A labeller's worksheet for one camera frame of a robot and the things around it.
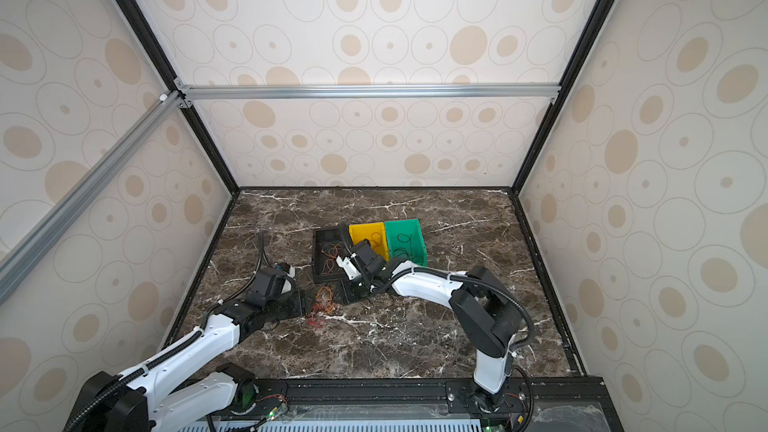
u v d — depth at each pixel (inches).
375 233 40.3
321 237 41.7
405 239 40.6
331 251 39.4
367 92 35.2
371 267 26.8
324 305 35.2
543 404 28.9
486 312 18.5
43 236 21.4
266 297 25.5
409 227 39.6
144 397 16.1
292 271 31.8
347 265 31.3
